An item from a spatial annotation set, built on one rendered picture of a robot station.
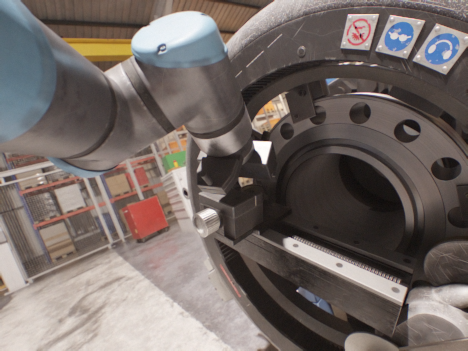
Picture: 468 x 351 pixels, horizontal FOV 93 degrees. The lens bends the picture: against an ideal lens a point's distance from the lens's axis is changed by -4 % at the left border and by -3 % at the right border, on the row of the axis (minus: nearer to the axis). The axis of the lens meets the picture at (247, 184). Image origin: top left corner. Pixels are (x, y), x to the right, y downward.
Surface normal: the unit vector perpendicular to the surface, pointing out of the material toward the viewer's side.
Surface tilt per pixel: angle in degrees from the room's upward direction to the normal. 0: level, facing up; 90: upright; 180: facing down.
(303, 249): 25
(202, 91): 139
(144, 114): 126
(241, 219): 115
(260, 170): 134
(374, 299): 90
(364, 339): 90
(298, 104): 90
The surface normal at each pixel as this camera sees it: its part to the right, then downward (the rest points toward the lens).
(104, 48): 0.57, -0.15
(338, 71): -0.40, 0.91
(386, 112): -0.68, 0.30
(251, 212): 0.73, 0.22
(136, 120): 0.39, 0.57
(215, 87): 0.63, 0.56
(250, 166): -0.25, 0.87
